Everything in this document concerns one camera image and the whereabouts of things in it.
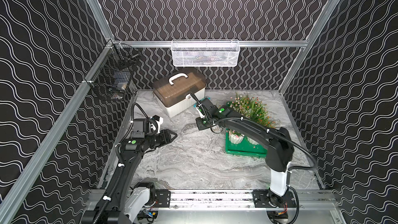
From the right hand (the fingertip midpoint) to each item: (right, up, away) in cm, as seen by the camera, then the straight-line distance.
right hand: (199, 123), depth 86 cm
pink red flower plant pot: (+20, -9, +3) cm, 22 cm away
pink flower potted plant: (+23, +11, +9) cm, 26 cm away
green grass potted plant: (+33, +8, +9) cm, 35 cm away
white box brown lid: (-16, +17, +4) cm, 24 cm away
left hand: (-13, -4, -10) cm, 17 cm away
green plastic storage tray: (+27, -15, +5) cm, 31 cm away
